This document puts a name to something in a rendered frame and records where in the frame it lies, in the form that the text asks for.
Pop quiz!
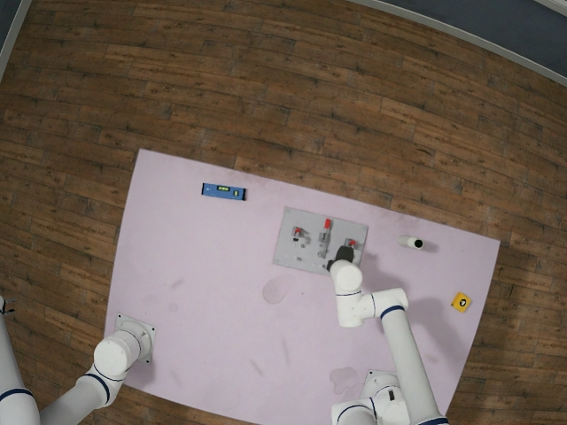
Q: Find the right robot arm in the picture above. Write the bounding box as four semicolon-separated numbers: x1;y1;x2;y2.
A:
331;261;449;425

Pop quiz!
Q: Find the toggle clamp with red handle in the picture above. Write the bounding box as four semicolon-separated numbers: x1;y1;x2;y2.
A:
291;226;302;241

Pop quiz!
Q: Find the blue spirit level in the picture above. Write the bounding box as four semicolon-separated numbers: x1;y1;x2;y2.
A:
201;183;246;201

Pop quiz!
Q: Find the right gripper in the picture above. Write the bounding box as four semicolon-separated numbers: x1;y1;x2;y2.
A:
326;245;353;278

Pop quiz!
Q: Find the white bottle with black cap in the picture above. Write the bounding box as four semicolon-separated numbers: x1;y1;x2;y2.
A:
398;236;423;250

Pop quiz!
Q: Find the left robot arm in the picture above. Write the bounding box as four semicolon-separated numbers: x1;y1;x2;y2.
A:
0;295;152;425

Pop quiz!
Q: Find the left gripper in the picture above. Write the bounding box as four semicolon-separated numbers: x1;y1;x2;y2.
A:
3;297;17;316

